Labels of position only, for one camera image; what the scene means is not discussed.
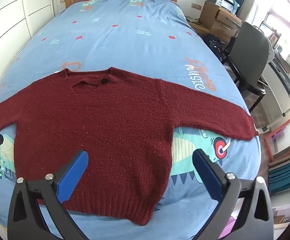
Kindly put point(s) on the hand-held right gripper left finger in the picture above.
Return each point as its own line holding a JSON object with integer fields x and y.
{"x": 72, "y": 175}

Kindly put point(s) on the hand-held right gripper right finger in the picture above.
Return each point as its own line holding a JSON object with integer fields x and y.
{"x": 207, "y": 175}

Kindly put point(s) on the dark red knitted sweater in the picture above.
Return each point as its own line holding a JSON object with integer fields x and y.
{"x": 109, "y": 130}

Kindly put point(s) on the stack of teal cushions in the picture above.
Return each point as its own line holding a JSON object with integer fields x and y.
{"x": 287, "y": 175}

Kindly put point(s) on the white desk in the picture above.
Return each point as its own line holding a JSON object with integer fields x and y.
{"x": 285, "y": 80}

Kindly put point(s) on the white wardrobe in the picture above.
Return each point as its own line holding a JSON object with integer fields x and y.
{"x": 9, "y": 17}

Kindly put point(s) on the grey chair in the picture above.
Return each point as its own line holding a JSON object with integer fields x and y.
{"x": 247, "y": 55}

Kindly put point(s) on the black bag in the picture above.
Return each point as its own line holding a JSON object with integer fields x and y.
{"x": 215, "y": 45}

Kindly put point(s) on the bed with blue printed sheet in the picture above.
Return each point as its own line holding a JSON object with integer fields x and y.
{"x": 135, "y": 42}

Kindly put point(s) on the wooden drawer cabinet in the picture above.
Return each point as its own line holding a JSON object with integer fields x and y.
{"x": 222, "y": 22}

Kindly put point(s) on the white printer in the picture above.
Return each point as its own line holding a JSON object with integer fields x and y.
{"x": 222, "y": 1}

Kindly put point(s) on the red frame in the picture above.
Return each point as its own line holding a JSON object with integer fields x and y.
{"x": 268, "y": 145}

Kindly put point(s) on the wall socket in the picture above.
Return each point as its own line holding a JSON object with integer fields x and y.
{"x": 196, "y": 6}

